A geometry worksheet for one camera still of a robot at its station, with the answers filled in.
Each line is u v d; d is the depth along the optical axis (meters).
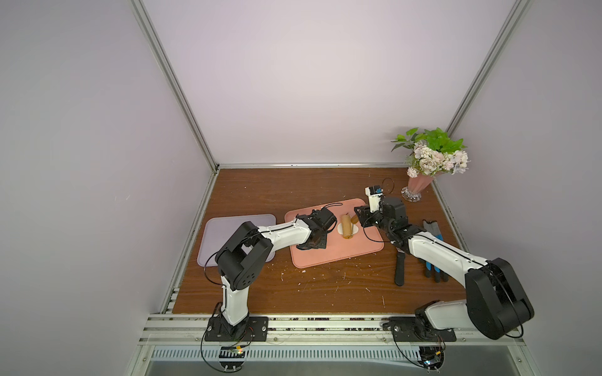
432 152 0.85
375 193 0.76
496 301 0.42
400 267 0.85
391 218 0.66
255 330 0.73
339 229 0.97
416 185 0.98
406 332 0.72
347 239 0.92
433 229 0.95
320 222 0.74
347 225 0.94
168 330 0.76
